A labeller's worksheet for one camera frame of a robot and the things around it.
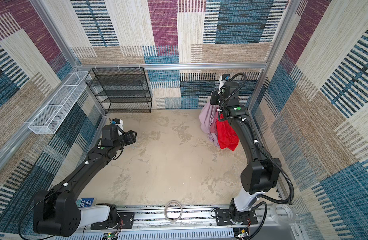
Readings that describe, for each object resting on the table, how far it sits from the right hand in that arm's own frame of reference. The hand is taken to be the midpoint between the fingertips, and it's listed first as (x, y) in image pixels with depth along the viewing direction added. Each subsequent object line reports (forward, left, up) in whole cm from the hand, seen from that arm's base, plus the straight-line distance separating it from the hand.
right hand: (214, 93), depth 80 cm
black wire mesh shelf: (+27, +61, -16) cm, 69 cm away
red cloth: (-8, -11, -28) cm, 31 cm away
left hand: (-11, +46, -16) cm, 50 cm away
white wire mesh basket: (-14, +80, -1) cm, 81 cm away
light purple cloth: (-3, +2, -16) cm, 17 cm away
